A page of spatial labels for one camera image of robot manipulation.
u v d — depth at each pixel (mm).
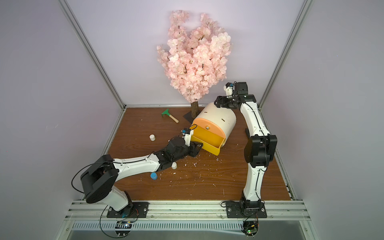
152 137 992
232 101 673
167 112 1128
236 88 733
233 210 726
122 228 715
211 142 845
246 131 1040
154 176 816
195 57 641
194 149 713
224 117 817
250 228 698
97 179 444
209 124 810
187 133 726
